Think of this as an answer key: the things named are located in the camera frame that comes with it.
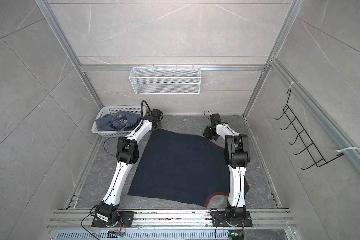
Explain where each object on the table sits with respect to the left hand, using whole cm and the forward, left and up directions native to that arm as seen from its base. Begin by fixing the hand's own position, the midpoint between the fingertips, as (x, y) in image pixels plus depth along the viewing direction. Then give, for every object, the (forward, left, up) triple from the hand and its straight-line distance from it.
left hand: (156, 122), depth 113 cm
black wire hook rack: (-49, -74, +31) cm, 94 cm away
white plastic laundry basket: (+8, +38, +7) cm, 40 cm away
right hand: (-11, -37, -1) cm, 39 cm away
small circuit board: (-69, +15, -3) cm, 70 cm away
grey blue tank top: (-2, +27, +4) cm, 27 cm away
